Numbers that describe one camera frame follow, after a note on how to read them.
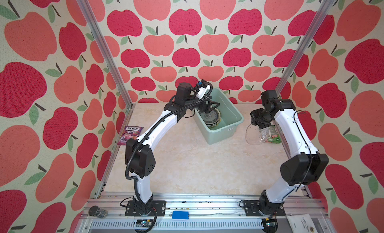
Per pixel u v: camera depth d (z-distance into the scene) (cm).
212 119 106
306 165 43
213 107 72
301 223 69
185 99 65
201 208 76
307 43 84
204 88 66
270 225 72
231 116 99
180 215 71
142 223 72
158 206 75
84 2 70
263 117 67
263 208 67
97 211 65
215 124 105
